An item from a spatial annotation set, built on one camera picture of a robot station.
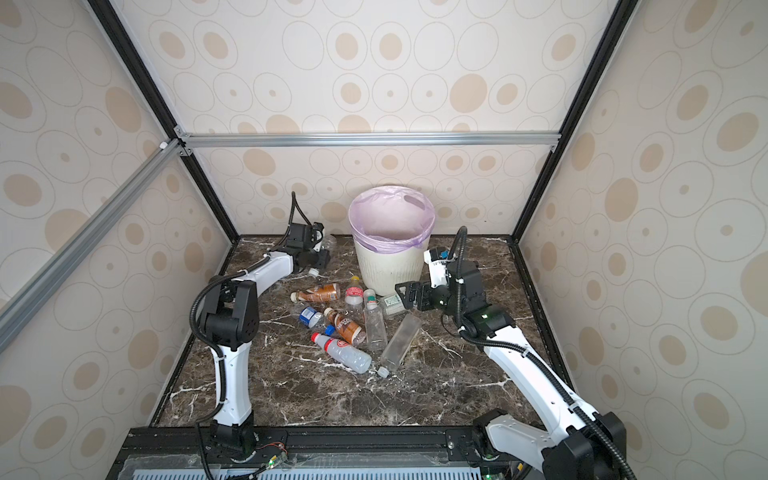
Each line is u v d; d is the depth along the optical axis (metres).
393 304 0.94
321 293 0.98
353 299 0.98
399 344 0.92
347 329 0.89
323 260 0.95
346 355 0.85
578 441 0.38
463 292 0.56
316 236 0.90
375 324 0.95
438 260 0.66
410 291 0.66
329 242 1.04
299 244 0.83
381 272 0.90
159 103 0.82
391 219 1.00
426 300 0.66
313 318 0.92
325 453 0.73
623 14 0.68
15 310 0.51
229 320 0.57
